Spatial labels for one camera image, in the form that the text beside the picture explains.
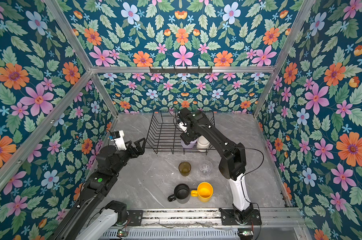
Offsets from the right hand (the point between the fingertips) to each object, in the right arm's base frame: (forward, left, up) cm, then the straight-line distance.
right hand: (190, 138), depth 87 cm
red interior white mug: (-1, -7, -6) cm, 9 cm away
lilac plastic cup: (-7, 0, +4) cm, 8 cm away
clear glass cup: (-13, -9, -15) cm, 21 cm away
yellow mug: (-26, -8, -15) cm, 31 cm away
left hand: (-9, +24, +13) cm, 29 cm away
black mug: (-27, +5, -17) cm, 32 cm away
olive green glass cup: (-12, +4, -15) cm, 20 cm away
